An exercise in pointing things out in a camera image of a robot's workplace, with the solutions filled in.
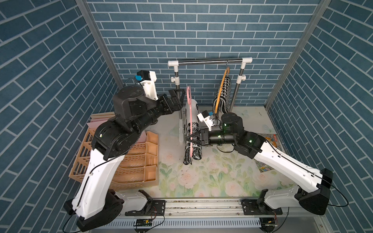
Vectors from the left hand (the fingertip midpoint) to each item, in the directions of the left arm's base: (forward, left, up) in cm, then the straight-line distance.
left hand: (183, 93), depth 50 cm
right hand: (-8, -3, -18) cm, 20 cm away
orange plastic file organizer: (-7, +27, -51) cm, 58 cm away
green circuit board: (-32, +20, -57) cm, 68 cm away
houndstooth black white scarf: (+22, -22, -23) cm, 38 cm away
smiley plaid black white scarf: (-8, -6, -25) cm, 27 cm away
